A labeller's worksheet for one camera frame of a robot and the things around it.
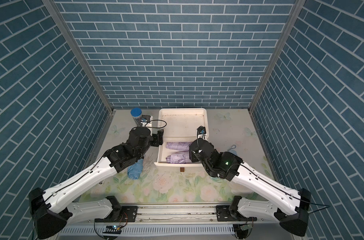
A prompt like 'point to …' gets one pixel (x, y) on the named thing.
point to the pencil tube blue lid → (136, 113)
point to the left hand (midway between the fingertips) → (161, 130)
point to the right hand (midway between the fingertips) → (195, 147)
